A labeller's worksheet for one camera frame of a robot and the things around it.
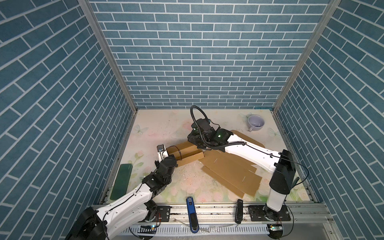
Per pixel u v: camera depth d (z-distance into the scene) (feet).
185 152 3.08
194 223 2.36
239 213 2.53
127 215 1.81
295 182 2.76
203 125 1.92
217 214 2.47
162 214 2.40
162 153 2.27
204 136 1.89
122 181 2.79
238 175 2.87
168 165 2.01
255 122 3.57
